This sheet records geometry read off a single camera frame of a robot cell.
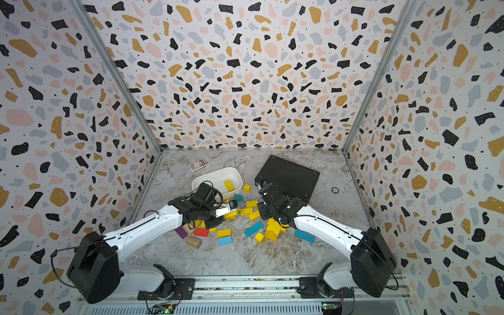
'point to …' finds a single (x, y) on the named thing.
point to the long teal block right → (304, 235)
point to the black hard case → (299, 181)
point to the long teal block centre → (253, 229)
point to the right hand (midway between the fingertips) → (264, 205)
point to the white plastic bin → (217, 178)
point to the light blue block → (225, 240)
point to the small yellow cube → (259, 237)
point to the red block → (201, 232)
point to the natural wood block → (193, 241)
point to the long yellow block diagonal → (254, 215)
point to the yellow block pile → (273, 230)
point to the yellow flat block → (224, 232)
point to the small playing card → (195, 165)
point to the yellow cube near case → (247, 188)
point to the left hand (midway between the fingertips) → (224, 212)
